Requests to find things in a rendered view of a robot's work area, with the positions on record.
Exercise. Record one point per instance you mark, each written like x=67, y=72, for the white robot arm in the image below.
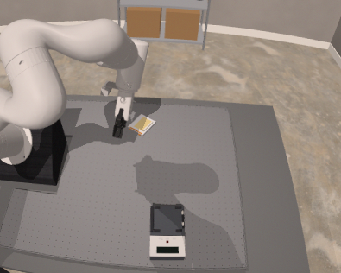
x=39, y=94

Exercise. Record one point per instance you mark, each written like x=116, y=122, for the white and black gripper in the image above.
x=124, y=101

